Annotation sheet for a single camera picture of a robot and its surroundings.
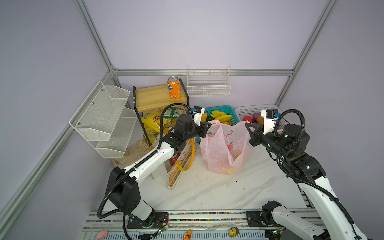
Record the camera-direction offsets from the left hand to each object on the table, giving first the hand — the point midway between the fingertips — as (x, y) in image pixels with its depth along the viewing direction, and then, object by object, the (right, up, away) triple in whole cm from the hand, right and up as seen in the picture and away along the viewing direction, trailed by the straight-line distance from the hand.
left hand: (210, 124), depth 75 cm
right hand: (+13, 0, -15) cm, 20 cm away
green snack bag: (-22, +7, +15) cm, 28 cm away
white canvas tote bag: (-22, -26, -1) cm, 34 cm away
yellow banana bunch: (+13, +6, +35) cm, 38 cm away
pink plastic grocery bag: (+7, -13, -1) cm, 15 cm away
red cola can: (-21, -21, +10) cm, 31 cm away
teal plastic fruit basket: (+17, +12, +36) cm, 42 cm away
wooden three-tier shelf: (-31, +16, +8) cm, 35 cm away
